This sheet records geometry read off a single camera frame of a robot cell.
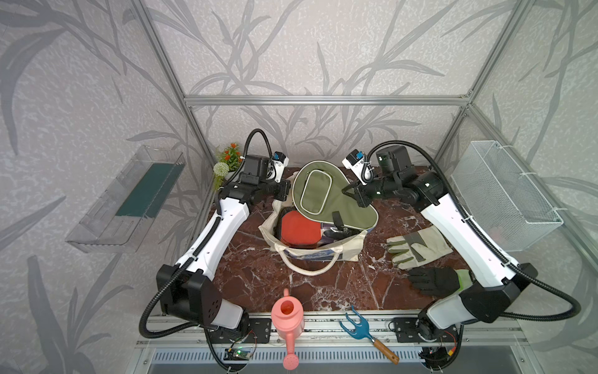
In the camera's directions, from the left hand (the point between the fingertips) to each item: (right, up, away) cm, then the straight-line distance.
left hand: (289, 184), depth 79 cm
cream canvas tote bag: (+9, -27, +3) cm, 29 cm away
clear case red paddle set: (+1, -17, +4) cm, 17 cm away
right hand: (+18, -1, -9) cm, 20 cm away
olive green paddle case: (+10, -2, -9) cm, 14 cm away
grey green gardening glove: (+51, -24, +12) cm, 58 cm away
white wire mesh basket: (+63, -4, -12) cm, 65 cm away
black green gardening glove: (+52, -35, +3) cm, 63 cm away
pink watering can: (+1, -39, -14) cm, 41 cm away
